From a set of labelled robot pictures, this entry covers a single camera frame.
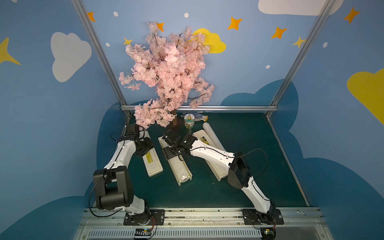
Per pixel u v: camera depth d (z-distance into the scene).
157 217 0.75
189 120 1.07
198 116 1.19
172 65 0.57
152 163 0.91
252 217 0.75
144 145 0.80
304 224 0.73
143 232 0.73
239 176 0.55
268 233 0.73
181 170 0.84
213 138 1.01
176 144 0.66
